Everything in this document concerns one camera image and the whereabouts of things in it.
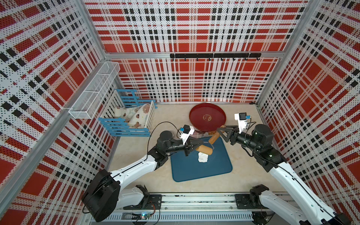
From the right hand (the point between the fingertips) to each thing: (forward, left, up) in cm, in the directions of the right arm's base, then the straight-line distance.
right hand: (221, 128), depth 68 cm
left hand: (-4, +9, -6) cm, 11 cm away
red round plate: (+31, +2, -30) cm, 43 cm away
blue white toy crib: (+19, +68, -25) cm, 75 cm away
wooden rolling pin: (-6, +7, -11) cm, 14 cm away
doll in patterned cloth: (+27, +57, -23) cm, 67 cm away
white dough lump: (-3, +8, -29) cm, 30 cm away
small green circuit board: (-34, +39, -28) cm, 59 cm away
